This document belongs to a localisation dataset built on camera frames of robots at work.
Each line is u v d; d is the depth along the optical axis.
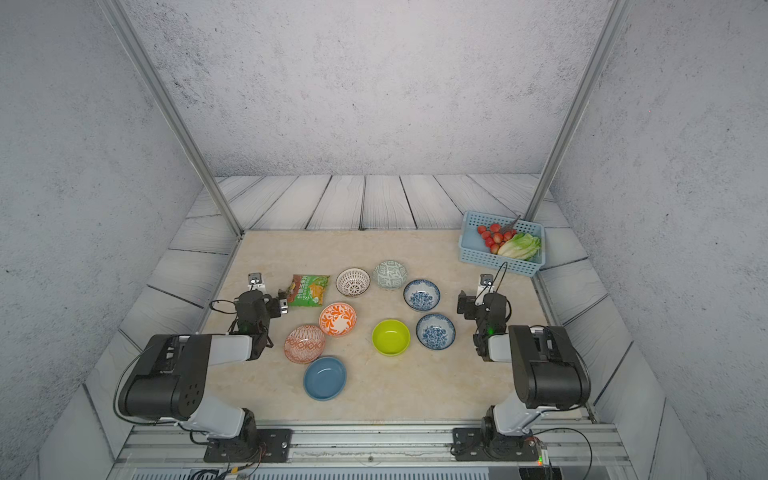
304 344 0.89
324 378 0.84
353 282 1.03
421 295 1.01
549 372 0.46
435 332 0.92
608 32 0.73
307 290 0.99
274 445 0.73
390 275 1.05
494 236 1.12
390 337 0.90
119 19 0.70
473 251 1.06
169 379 0.46
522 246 1.07
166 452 0.74
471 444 0.72
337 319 0.94
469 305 0.85
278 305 0.87
